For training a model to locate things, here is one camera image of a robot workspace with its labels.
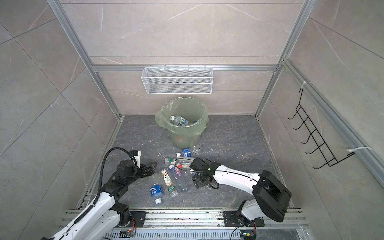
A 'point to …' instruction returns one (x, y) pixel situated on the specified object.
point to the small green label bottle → (173, 192)
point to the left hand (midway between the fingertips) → (150, 160)
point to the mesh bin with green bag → (193, 110)
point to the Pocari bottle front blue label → (157, 192)
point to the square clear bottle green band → (182, 162)
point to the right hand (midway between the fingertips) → (201, 178)
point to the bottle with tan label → (167, 178)
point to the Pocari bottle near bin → (188, 152)
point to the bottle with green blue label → (179, 120)
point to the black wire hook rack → (323, 148)
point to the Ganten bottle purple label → (180, 179)
